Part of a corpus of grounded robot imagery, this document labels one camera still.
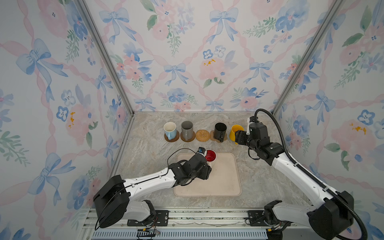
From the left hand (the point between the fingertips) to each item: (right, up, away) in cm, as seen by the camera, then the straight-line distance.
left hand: (207, 167), depth 80 cm
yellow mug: (+19, +21, +18) cm, 34 cm away
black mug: (+10, +19, +20) cm, 29 cm away
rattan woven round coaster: (-1, +16, +27) cm, 31 cm away
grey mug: (-12, +20, +15) cm, 27 cm away
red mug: (+3, +4, +11) cm, 12 cm away
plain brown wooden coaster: (-10, +13, +23) cm, 28 cm away
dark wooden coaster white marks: (-21, +13, +23) cm, 34 cm away
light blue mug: (-23, +21, +20) cm, 37 cm away
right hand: (+18, +19, +1) cm, 26 cm away
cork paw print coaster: (+6, +14, +24) cm, 28 cm away
